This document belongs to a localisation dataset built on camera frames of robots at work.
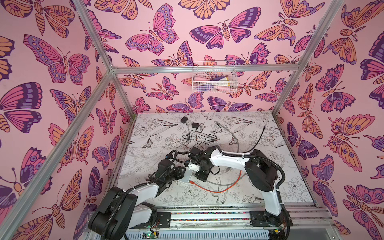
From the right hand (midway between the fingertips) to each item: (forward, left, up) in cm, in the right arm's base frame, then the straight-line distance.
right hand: (200, 176), depth 88 cm
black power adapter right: (+39, +3, +1) cm, 40 cm away
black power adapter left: (+44, +12, +2) cm, 46 cm away
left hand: (+4, +9, +2) cm, 10 cm away
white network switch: (-1, +7, +2) cm, 8 cm away
